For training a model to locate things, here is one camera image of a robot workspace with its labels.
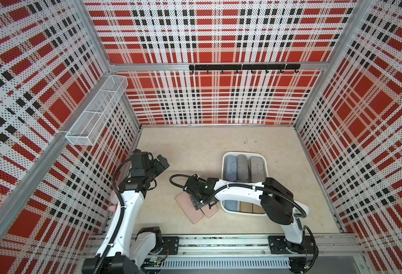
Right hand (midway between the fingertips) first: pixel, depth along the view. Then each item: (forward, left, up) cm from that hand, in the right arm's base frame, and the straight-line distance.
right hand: (204, 198), depth 85 cm
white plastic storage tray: (+25, -25, +2) cm, 36 cm away
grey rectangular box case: (+14, -28, +3) cm, 31 cm away
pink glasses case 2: (-6, -2, -1) cm, 7 cm away
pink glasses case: (-4, +8, +2) cm, 10 cm away
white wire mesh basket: (+30, +62, +21) cm, 72 cm away
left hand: (+11, +20, +15) cm, 27 cm away
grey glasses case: (+15, -20, +4) cm, 25 cm away
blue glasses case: (+15, -14, +4) cm, 21 cm away
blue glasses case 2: (-3, -13, -1) cm, 13 cm away
